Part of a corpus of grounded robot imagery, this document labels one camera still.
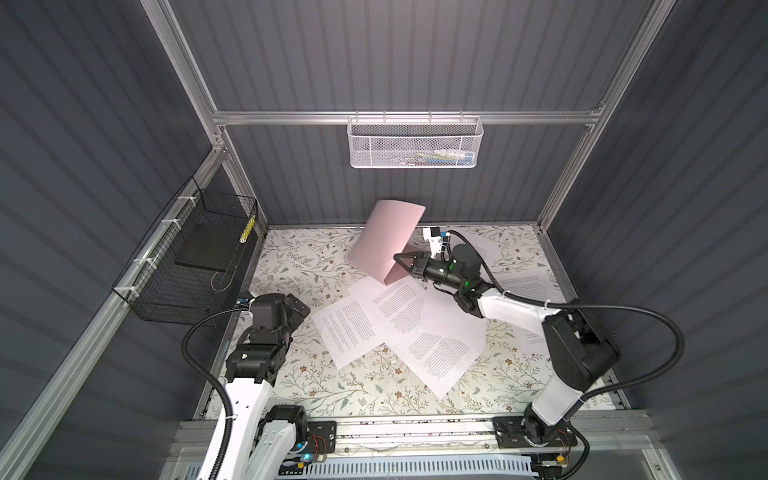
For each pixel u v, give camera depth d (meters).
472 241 1.18
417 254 0.76
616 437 0.74
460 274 0.68
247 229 0.82
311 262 1.09
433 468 0.77
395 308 0.96
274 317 0.58
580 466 0.68
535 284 1.02
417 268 0.73
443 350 0.89
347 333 0.91
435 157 0.92
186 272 0.73
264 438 0.58
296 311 0.69
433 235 0.77
